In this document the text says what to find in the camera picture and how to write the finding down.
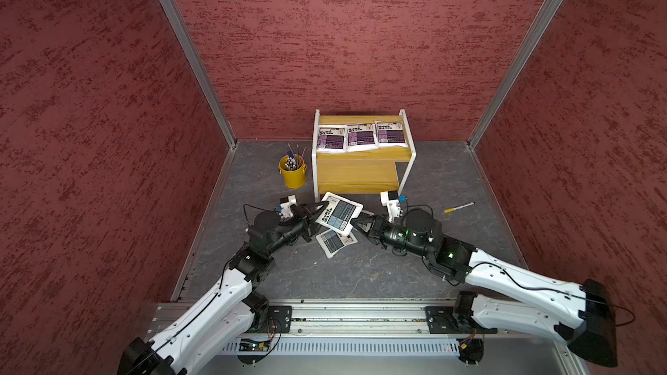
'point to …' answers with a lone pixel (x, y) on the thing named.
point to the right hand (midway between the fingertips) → (348, 231)
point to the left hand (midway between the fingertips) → (330, 210)
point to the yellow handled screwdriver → (465, 205)
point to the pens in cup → (293, 160)
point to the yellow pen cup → (293, 179)
